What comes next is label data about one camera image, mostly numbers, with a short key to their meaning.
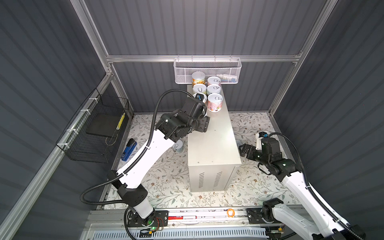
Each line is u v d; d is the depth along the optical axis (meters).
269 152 0.59
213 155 0.57
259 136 0.71
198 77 0.79
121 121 0.80
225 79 0.91
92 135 0.72
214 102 0.71
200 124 0.59
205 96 0.73
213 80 0.81
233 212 0.75
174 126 0.42
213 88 0.77
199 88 0.77
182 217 0.74
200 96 0.57
